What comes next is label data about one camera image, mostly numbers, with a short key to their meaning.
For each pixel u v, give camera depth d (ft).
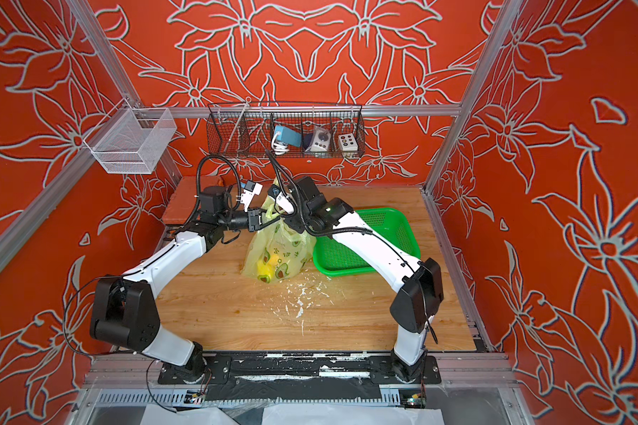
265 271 2.81
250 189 2.38
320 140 2.97
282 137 2.75
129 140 3.01
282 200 2.21
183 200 3.68
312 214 1.89
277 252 2.67
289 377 2.38
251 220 2.29
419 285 1.41
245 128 3.21
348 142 3.10
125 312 1.43
